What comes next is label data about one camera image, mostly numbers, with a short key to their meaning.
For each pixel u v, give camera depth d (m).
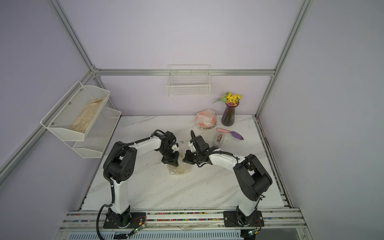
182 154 0.89
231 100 0.97
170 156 0.84
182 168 0.88
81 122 0.76
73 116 0.77
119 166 0.53
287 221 0.75
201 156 0.70
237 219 0.65
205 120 1.10
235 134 1.09
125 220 0.65
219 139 1.02
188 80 0.95
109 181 0.54
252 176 0.48
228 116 1.07
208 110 1.15
